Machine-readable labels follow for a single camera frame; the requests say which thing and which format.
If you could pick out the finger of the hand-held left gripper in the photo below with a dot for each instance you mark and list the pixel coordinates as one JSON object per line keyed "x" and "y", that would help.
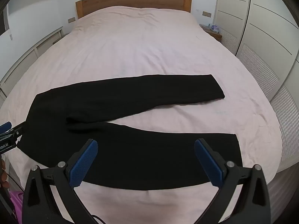
{"x": 5, "y": 127}
{"x": 19, "y": 128}

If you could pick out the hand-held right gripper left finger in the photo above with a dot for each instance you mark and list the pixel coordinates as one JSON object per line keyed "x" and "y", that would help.
{"x": 84, "y": 159}

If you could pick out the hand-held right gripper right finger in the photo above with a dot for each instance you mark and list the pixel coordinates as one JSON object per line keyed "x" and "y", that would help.
{"x": 207, "y": 159}

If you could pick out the black pants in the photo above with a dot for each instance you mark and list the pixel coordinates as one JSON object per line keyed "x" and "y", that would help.
{"x": 130, "y": 130}

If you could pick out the person's left hand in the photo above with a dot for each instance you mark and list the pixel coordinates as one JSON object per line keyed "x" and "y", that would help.
{"x": 2, "y": 171}

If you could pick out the pink plastic object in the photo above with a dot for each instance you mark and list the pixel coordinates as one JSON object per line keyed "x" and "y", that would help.
{"x": 16, "y": 205}

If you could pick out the wooden nightstand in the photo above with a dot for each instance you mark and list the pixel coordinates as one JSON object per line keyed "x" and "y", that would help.
{"x": 213, "y": 34}

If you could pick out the bed with pink sheet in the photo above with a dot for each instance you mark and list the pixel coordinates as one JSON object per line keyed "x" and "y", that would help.
{"x": 140, "y": 46}

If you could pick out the white louvred wardrobe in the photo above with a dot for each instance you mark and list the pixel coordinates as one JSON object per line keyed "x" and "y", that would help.
{"x": 261, "y": 23}

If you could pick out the wooden headboard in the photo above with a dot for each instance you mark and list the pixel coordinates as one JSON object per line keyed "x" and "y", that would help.
{"x": 133, "y": 1}

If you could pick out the beige wall switch plate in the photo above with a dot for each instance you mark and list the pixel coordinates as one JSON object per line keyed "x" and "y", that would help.
{"x": 71, "y": 19}
{"x": 206, "y": 14}

